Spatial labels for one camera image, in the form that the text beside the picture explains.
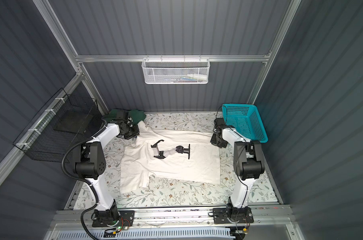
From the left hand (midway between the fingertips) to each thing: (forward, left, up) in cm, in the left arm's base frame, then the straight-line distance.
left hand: (138, 132), depth 98 cm
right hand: (-9, -53, -4) cm, 54 cm away
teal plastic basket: (+14, -80, -6) cm, 82 cm away
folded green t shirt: (+19, +5, -2) cm, 19 cm away
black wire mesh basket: (-6, +33, +19) cm, 39 cm away
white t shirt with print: (-14, -30, -8) cm, 34 cm away
